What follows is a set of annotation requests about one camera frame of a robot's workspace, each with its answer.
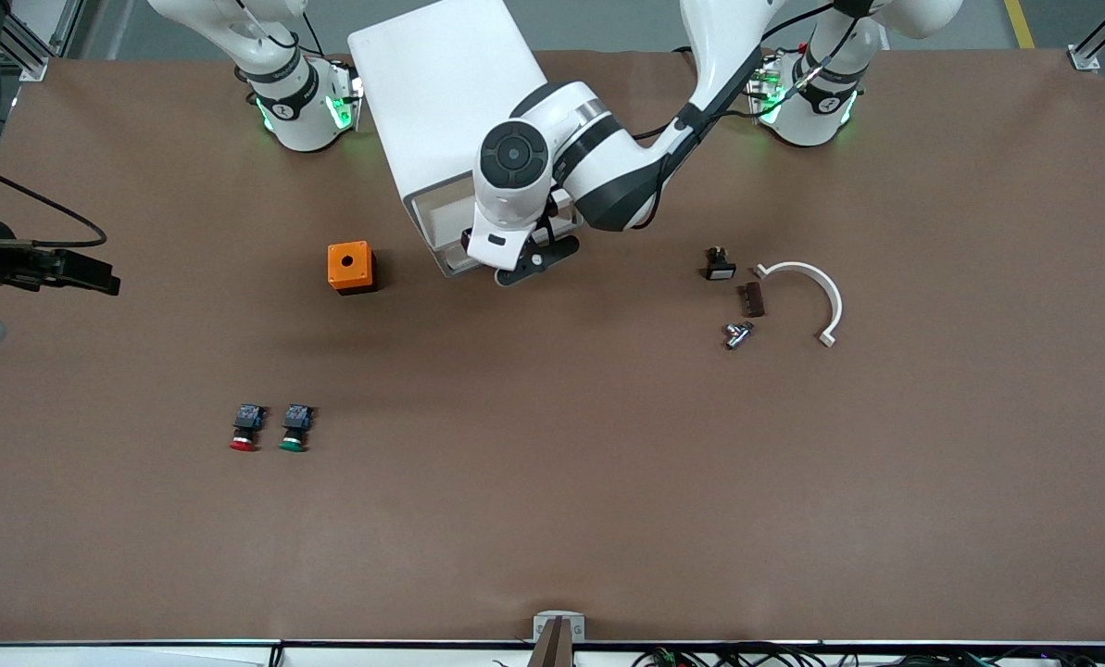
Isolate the cream cabinet drawer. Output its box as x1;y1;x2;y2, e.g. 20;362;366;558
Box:
411;176;516;277

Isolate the white drawer cabinet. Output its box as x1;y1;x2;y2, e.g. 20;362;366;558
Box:
347;0;583;279

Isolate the red push button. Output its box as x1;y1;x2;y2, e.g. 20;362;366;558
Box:
229;403;269;453

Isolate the green push button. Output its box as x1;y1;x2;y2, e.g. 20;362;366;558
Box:
279;403;318;453

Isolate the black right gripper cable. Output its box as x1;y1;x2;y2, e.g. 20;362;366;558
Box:
0;156;108;249

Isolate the orange button enclosure box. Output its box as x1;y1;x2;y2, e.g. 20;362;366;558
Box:
327;241;378;296

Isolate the aluminium frame profile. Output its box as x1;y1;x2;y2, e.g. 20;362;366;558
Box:
1;0;85;82

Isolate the white curved plastic bracket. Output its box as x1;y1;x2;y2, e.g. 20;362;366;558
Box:
752;261;844;349

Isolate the gray camera mount bracket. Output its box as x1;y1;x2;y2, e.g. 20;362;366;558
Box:
526;610;587;667

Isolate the white table edge rail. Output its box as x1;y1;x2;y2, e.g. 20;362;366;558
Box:
0;639;1105;667

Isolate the black cable bundle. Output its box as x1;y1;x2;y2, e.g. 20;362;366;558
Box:
631;647;1105;667

